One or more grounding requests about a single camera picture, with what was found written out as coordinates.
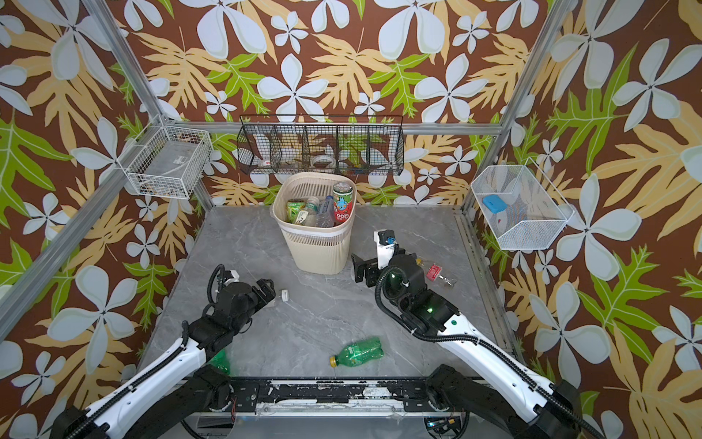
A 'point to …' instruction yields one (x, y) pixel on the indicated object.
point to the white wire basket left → (166, 160)
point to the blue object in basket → (494, 203)
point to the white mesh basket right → (535, 212)
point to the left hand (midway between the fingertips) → (266, 285)
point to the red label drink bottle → (343, 195)
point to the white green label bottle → (312, 208)
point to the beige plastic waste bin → (313, 251)
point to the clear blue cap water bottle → (325, 216)
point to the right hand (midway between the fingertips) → (365, 250)
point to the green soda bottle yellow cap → (358, 353)
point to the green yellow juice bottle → (293, 206)
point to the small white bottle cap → (284, 295)
